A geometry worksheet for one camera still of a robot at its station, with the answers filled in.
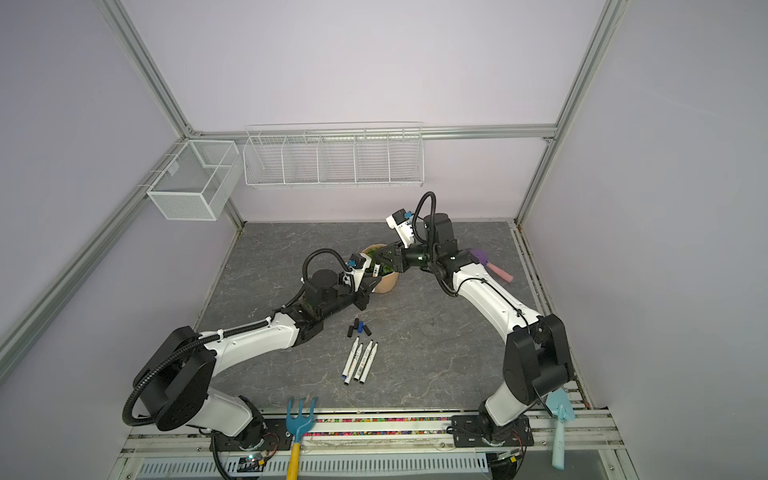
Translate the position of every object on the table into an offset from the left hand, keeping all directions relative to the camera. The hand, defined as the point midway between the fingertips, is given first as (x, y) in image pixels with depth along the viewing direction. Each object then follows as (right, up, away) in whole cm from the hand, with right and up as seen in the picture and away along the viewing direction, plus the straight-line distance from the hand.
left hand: (378, 276), depth 81 cm
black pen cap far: (-9, -18, +10) cm, 22 cm away
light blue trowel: (+47, -33, -6) cm, 58 cm away
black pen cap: (-4, -17, +10) cm, 20 cm away
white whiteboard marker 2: (-4, -25, +3) cm, 25 cm away
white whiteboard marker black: (0, +2, -2) cm, 3 cm away
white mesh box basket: (-60, +29, +15) cm, 68 cm away
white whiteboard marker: (-8, -25, +3) cm, 27 cm away
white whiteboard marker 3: (-3, -25, +3) cm, 26 cm away
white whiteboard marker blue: (-9, -26, +3) cm, 28 cm away
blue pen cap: (-6, -16, +10) cm, 20 cm away
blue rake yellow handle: (-20, -37, -7) cm, 43 cm away
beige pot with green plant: (+3, 0, +10) cm, 10 cm away
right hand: (0, +5, -3) cm, 6 cm away
